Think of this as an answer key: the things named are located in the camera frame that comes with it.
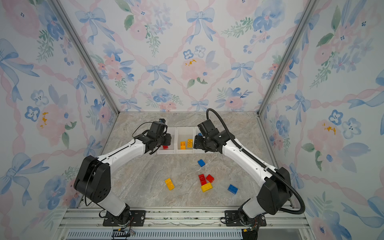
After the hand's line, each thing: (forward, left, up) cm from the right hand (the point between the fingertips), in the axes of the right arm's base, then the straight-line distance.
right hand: (198, 143), depth 81 cm
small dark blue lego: (+17, -1, -15) cm, 23 cm away
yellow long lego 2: (-16, +16, -17) cm, 29 cm away
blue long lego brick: (-19, -19, -17) cm, 31 cm away
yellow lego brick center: (-18, -5, -17) cm, 25 cm away
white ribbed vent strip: (-39, +5, -18) cm, 44 cm away
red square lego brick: (+6, +21, -14) cm, 26 cm away
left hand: (+8, +17, -4) cm, 20 cm away
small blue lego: (-3, -2, -17) cm, 18 cm away
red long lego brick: (-14, -3, -16) cm, 21 cm away
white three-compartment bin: (+14, +13, -10) cm, 21 cm away
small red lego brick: (-13, -7, -17) cm, 22 cm away
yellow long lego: (+10, +5, -16) cm, 20 cm away
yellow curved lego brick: (+8, +10, -14) cm, 19 cm away
